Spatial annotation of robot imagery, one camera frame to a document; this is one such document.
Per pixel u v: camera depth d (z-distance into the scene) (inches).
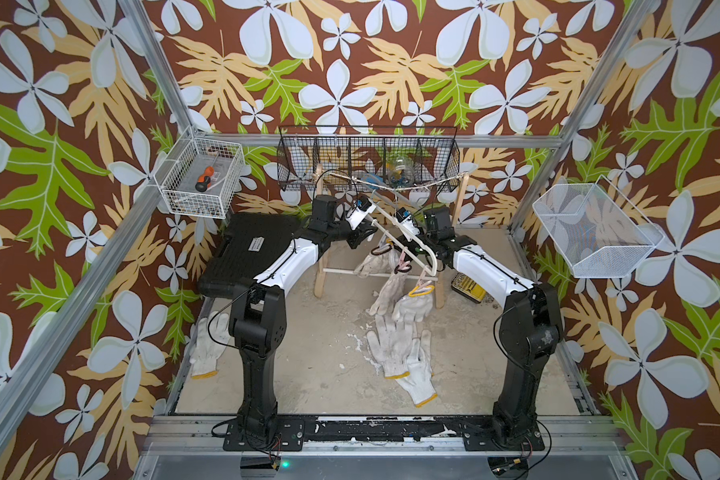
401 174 38.5
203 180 31.4
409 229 31.5
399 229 30.3
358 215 30.7
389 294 34.0
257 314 22.0
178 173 32.3
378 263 36.9
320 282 41.0
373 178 31.9
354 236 31.5
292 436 28.9
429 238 28.8
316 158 38.0
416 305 31.8
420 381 32.2
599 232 31.7
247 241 42.2
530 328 20.2
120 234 25.0
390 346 34.5
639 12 27.0
